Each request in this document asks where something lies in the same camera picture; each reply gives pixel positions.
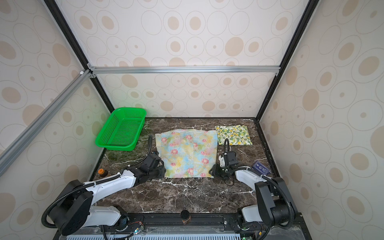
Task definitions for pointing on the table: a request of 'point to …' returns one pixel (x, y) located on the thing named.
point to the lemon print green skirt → (236, 135)
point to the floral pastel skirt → (187, 153)
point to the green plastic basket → (122, 129)
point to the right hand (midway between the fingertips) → (213, 172)
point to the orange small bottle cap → (101, 171)
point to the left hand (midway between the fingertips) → (167, 168)
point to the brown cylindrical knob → (185, 216)
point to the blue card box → (261, 168)
